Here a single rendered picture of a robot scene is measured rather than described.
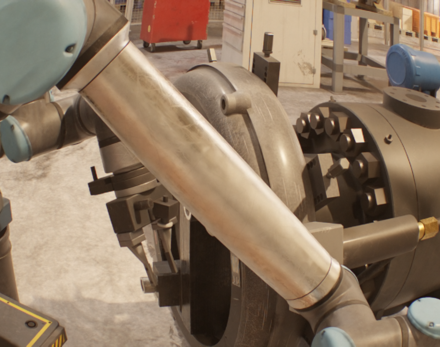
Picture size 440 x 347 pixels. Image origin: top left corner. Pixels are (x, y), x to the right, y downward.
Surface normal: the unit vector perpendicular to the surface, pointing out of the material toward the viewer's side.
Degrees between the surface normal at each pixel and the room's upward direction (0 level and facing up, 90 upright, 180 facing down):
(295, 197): 53
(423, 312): 6
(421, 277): 102
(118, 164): 79
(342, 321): 29
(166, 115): 70
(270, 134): 35
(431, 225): 60
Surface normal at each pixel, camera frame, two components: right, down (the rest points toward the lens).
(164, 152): -0.03, 0.51
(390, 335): 0.12, -0.63
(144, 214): 0.87, -0.18
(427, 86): 0.29, 0.74
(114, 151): -0.21, 0.16
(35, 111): 0.70, -0.05
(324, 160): 0.31, -0.32
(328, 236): 0.36, 0.00
